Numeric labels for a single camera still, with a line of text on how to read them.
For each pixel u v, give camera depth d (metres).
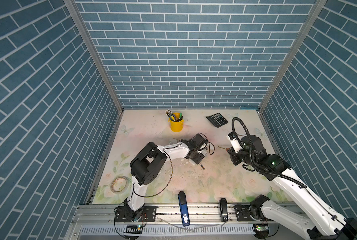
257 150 0.53
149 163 0.52
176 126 1.04
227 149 0.78
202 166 0.91
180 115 1.02
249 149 0.54
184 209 0.72
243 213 0.74
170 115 0.97
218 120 1.12
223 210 0.72
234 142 0.66
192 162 0.88
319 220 0.40
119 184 0.83
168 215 0.75
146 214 0.73
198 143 0.75
